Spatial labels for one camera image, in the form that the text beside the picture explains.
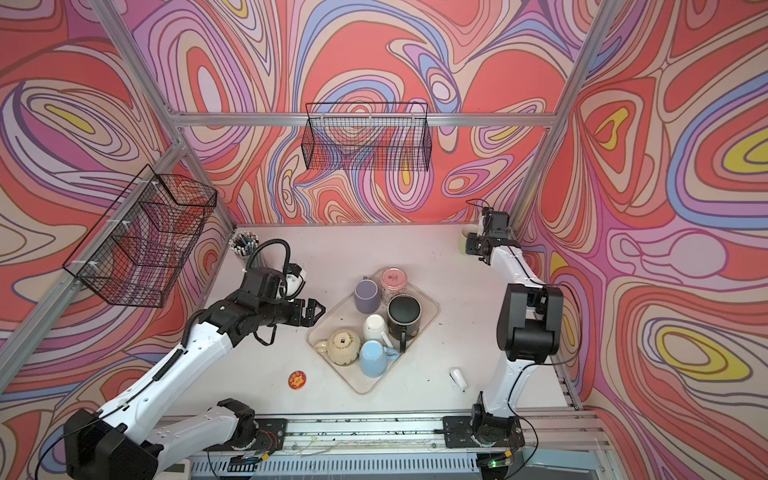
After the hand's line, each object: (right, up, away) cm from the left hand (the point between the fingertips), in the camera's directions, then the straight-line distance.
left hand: (316, 306), depth 78 cm
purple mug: (+12, +1, +12) cm, 17 cm away
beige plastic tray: (+5, -5, +15) cm, 17 cm away
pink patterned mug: (+21, +5, +12) cm, 25 cm away
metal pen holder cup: (-27, +17, +15) cm, 35 cm away
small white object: (+38, -20, +2) cm, 43 cm away
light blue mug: (+15, -13, -2) cm, 20 cm away
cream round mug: (+7, -11, +1) cm, 13 cm away
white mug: (+16, -7, +4) cm, 17 cm away
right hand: (+49, +16, +19) cm, 55 cm away
